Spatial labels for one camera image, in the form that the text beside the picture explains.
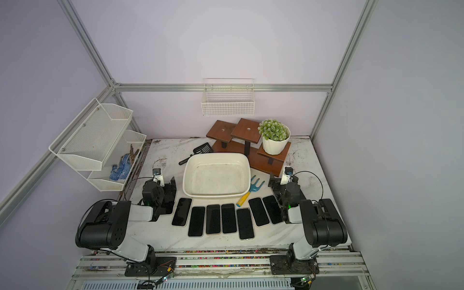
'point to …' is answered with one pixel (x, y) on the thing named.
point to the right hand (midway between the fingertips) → (281, 174)
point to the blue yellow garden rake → (253, 188)
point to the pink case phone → (228, 219)
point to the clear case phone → (213, 219)
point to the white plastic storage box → (217, 175)
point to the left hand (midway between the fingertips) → (164, 179)
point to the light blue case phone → (245, 224)
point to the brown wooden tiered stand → (244, 138)
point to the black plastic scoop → (205, 148)
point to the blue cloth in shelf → (121, 171)
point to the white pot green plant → (275, 135)
